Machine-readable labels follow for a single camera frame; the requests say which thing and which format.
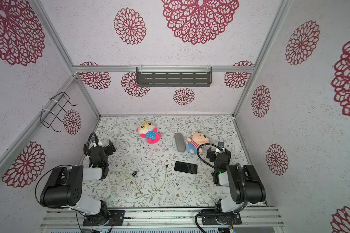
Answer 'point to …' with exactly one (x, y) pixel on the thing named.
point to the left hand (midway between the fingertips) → (103, 143)
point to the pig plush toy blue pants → (198, 139)
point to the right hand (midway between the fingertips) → (219, 146)
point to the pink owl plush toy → (147, 130)
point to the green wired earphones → (135, 174)
